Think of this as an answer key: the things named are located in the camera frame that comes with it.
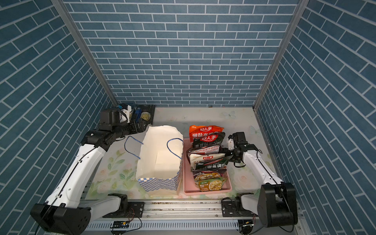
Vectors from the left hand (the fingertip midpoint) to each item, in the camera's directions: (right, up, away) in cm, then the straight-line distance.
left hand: (145, 123), depth 74 cm
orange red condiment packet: (+27, -6, +8) cm, 28 cm away
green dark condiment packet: (+37, -21, -1) cm, 42 cm away
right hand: (+44, -20, +12) cm, 50 cm away
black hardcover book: (-15, +4, +38) cm, 41 cm away
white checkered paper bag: (+3, -24, +17) cm, 30 cm away
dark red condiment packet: (+36, -9, +5) cm, 38 cm away
